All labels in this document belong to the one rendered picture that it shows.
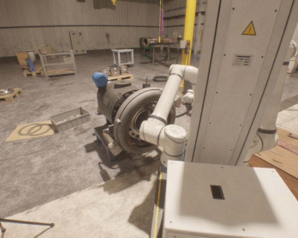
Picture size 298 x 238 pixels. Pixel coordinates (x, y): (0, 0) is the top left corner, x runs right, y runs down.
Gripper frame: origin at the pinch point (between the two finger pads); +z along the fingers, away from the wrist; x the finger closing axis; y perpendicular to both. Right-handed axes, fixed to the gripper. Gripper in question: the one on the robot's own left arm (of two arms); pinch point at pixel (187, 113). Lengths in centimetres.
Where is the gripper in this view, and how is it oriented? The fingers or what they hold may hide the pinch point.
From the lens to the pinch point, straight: 212.7
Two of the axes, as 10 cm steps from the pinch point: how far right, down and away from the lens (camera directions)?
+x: -1.1, -4.9, 8.7
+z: 0.0, 8.7, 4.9
